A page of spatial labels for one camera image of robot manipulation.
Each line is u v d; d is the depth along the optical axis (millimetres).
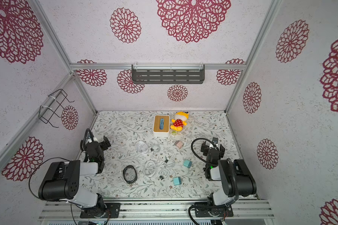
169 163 914
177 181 819
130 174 874
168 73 937
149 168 897
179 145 977
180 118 1084
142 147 994
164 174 868
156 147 983
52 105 777
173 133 1060
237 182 431
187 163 898
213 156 710
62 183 448
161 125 1080
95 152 697
